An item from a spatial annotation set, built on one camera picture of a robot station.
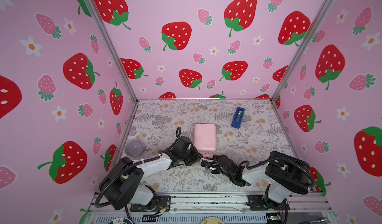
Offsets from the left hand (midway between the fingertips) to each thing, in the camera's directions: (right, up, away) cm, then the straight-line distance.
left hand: (204, 156), depth 83 cm
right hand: (+2, -1, +4) cm, 4 cm away
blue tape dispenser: (+25, +22, +21) cm, 39 cm away
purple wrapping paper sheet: (+1, +8, +7) cm, 11 cm away
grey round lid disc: (-44, +3, +9) cm, 45 cm away
